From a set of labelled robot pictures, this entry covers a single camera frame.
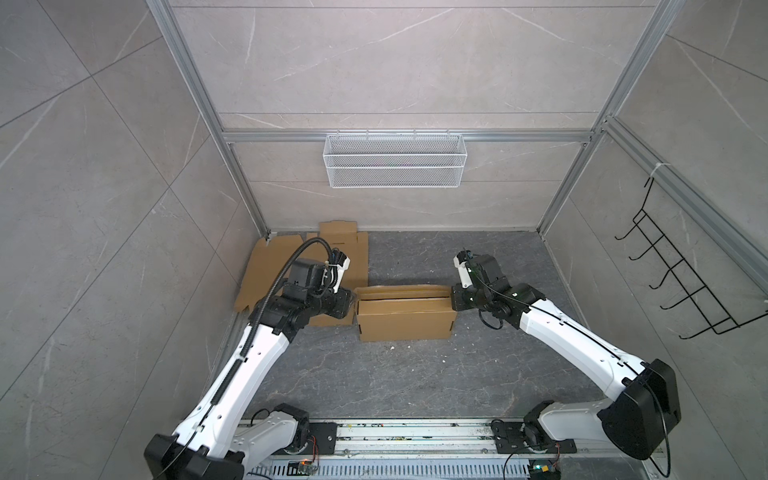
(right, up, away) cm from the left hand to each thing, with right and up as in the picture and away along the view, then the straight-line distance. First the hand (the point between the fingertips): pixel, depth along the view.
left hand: (347, 287), depth 75 cm
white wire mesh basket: (+13, +41, +26) cm, 50 cm away
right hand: (+29, -2, +8) cm, 30 cm away
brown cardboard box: (+15, -8, +5) cm, 18 cm away
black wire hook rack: (+78, +3, -9) cm, 79 cm away
